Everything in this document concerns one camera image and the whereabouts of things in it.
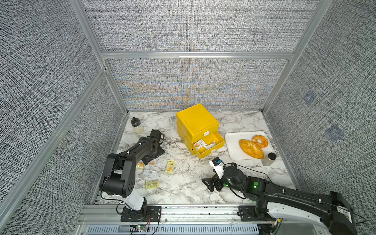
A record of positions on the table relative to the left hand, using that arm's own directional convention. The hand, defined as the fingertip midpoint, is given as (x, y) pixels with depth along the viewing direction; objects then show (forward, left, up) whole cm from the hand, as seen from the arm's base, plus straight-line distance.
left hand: (157, 154), depth 92 cm
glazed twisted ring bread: (+8, -70, -2) cm, 71 cm away
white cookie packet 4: (-12, +4, -2) cm, 13 cm away
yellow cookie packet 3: (-18, +1, -1) cm, 18 cm away
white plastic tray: (+10, -51, -3) cm, 52 cm away
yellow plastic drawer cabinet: (+9, -23, +18) cm, 31 cm away
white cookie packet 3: (-5, +2, -1) cm, 6 cm away
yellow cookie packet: (-7, +10, 0) cm, 12 cm away
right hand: (-17, -28, +10) cm, 34 cm away
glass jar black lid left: (+21, +15, +7) cm, 27 cm away
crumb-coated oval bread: (0, -60, +2) cm, 60 cm away
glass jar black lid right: (-9, -65, +6) cm, 66 cm away
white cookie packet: (+1, -31, +7) cm, 32 cm away
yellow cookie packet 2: (-8, -8, -2) cm, 11 cm away
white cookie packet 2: (+3, -27, +6) cm, 27 cm away
